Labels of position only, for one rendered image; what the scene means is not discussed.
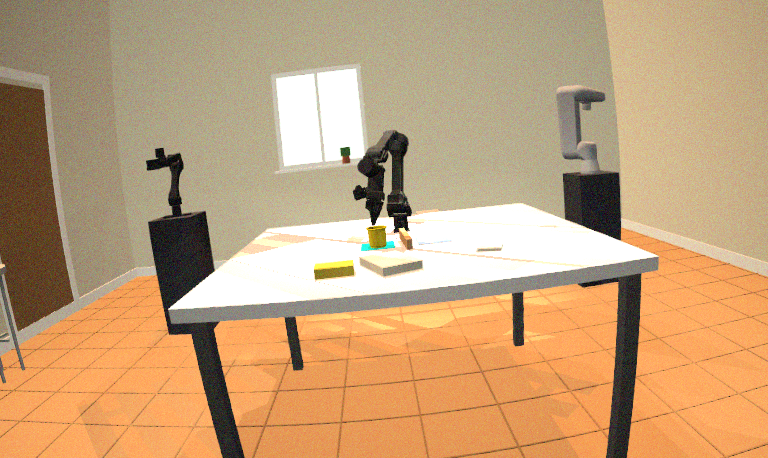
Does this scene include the yellow rectangular block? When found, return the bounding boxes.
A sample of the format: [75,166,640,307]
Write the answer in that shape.
[314,260,354,280]

